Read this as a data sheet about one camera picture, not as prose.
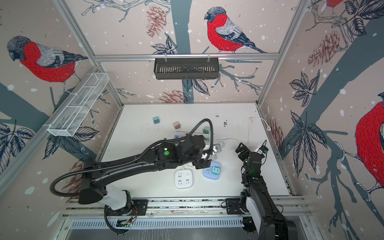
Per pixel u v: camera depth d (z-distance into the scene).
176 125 1.06
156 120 1.10
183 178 0.80
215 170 0.79
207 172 0.83
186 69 1.06
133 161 0.44
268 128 1.10
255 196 0.56
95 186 0.40
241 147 0.78
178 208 0.76
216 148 0.55
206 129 1.03
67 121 0.71
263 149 0.73
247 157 0.76
